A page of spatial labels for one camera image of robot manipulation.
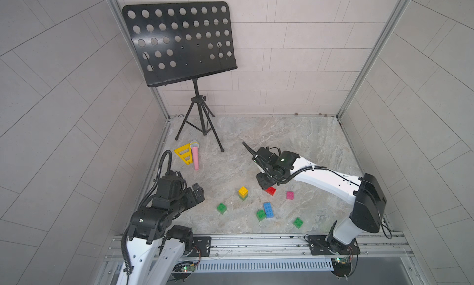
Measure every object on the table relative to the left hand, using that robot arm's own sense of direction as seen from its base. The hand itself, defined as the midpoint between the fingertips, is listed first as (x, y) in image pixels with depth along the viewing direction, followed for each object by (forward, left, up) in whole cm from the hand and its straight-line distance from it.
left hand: (198, 191), depth 71 cm
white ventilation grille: (-22, -25, -15) cm, 37 cm away
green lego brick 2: (-2, -8, -12) cm, 15 cm away
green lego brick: (+2, -17, -14) cm, 22 cm away
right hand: (+7, -26, -6) cm, 27 cm away
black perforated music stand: (+141, +46, -6) cm, 149 cm away
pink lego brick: (+4, -39, -13) cm, 41 cm away
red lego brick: (+6, -30, -13) cm, 33 cm away
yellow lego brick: (+3, -17, -8) cm, 19 cm away
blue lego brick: (-3, -29, -13) cm, 32 cm away
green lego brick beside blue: (-5, -25, -12) cm, 28 cm away
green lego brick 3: (-8, -40, -14) cm, 43 cm away
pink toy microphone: (+30, +9, -12) cm, 33 cm away
